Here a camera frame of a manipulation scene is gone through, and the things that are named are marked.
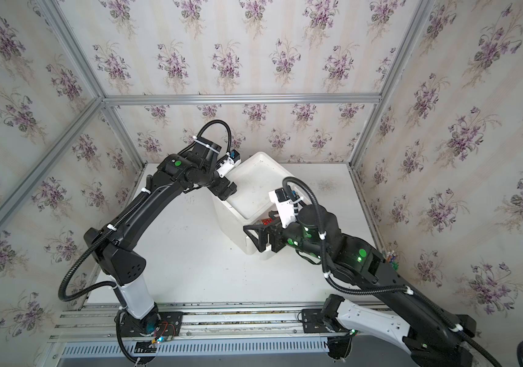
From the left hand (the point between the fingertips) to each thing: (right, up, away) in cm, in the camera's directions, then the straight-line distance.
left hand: (226, 180), depth 79 cm
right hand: (+13, -11, -21) cm, 27 cm away
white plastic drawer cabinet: (+9, -8, -3) cm, 12 cm away
